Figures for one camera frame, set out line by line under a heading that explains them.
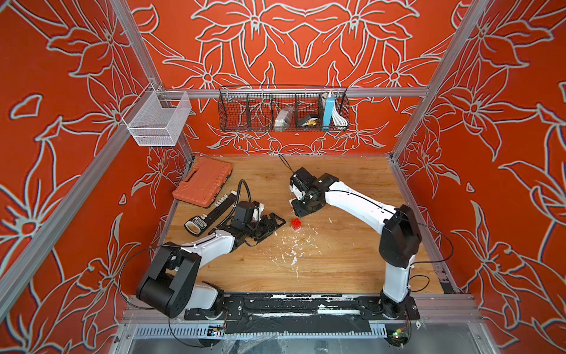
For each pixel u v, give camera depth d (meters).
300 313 0.73
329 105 0.87
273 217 0.79
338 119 0.91
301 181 0.69
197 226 0.92
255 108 1.01
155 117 0.92
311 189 0.62
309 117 0.84
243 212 0.69
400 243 0.48
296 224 0.88
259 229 0.75
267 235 0.78
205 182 1.02
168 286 0.42
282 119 0.91
